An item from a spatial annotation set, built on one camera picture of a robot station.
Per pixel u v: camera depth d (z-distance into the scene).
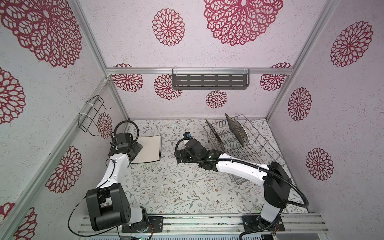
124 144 0.66
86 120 0.75
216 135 0.85
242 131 0.94
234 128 1.08
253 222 0.73
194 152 0.61
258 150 1.02
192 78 0.94
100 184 0.44
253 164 0.49
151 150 1.05
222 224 0.76
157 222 0.75
